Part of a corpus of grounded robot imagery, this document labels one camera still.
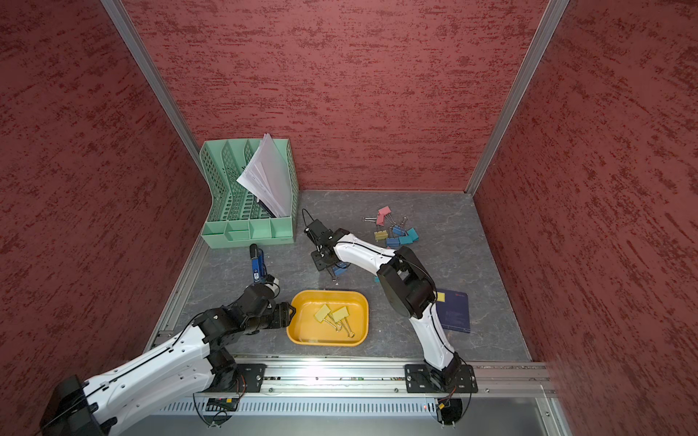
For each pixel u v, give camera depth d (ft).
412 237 3.41
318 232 2.49
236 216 3.62
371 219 3.70
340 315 2.78
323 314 2.79
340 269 3.10
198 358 1.75
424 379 2.42
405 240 3.39
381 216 3.69
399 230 3.50
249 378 2.45
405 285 1.74
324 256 2.27
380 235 3.46
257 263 3.09
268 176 3.12
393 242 3.42
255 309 2.04
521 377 2.51
